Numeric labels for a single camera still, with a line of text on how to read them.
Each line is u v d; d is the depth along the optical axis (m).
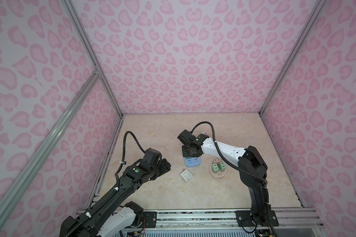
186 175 0.86
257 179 0.46
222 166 0.84
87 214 0.40
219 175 0.86
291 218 0.75
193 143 0.66
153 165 0.60
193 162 0.91
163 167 0.70
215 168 0.84
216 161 0.86
